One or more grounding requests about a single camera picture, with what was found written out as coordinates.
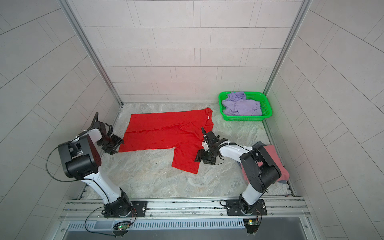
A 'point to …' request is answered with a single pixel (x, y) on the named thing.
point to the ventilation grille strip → (109, 225)
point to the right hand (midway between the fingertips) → (198, 161)
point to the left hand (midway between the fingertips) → (124, 141)
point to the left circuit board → (122, 225)
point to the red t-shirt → (183, 130)
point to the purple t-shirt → (236, 104)
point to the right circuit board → (252, 225)
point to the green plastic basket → (266, 110)
